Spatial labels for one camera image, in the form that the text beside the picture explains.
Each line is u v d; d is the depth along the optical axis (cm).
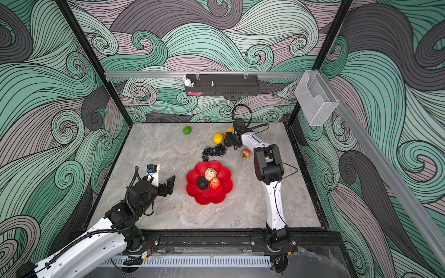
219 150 101
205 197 86
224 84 95
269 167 60
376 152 56
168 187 70
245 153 100
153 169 66
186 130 114
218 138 107
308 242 75
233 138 83
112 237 53
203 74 95
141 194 57
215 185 85
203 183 86
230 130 112
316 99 78
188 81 85
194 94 90
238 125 86
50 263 43
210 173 87
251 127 76
